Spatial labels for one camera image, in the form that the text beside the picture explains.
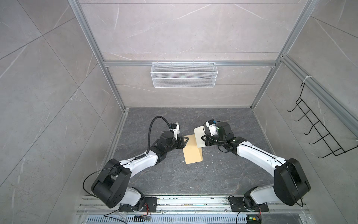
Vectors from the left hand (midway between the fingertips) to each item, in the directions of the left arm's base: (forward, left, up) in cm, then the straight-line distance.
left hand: (187, 136), depth 84 cm
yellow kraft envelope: (-5, -4, -15) cm, 16 cm away
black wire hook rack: (-21, -63, +19) cm, 69 cm away
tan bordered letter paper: (+4, -8, -2) cm, 9 cm away
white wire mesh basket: (+43, 0, +15) cm, 46 cm away
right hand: (0, -9, -2) cm, 10 cm away
